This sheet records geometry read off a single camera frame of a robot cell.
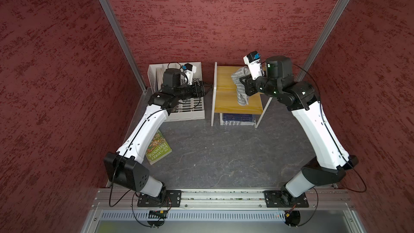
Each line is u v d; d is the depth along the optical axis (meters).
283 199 0.66
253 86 0.55
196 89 0.63
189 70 0.65
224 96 0.77
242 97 0.65
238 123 0.99
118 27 0.87
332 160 0.40
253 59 0.52
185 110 1.06
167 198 0.73
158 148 0.87
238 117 0.97
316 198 0.70
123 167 0.40
